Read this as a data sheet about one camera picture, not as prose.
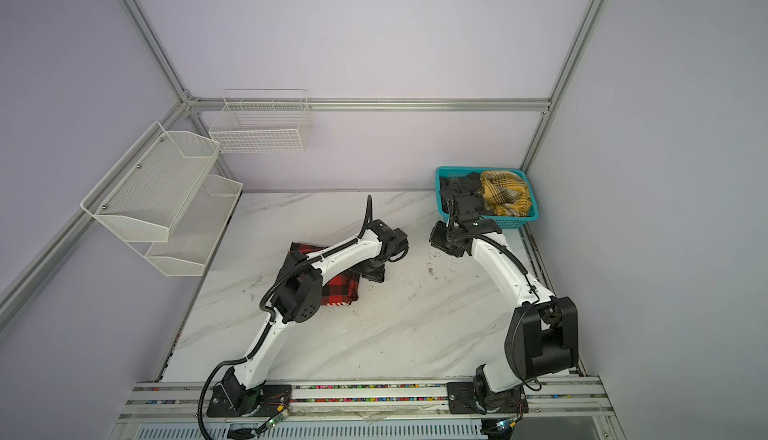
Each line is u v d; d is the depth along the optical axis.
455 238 0.61
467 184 1.10
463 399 0.74
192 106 0.93
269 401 0.72
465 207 0.67
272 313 0.59
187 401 0.75
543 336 0.43
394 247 0.73
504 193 1.04
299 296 0.58
